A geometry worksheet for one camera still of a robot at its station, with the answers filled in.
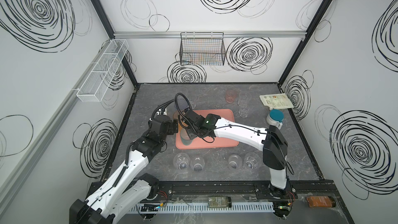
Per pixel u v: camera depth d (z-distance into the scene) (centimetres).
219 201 68
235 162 82
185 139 74
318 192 74
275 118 94
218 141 68
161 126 56
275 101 108
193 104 106
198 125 61
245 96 108
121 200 52
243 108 104
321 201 68
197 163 82
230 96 111
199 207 71
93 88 72
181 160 82
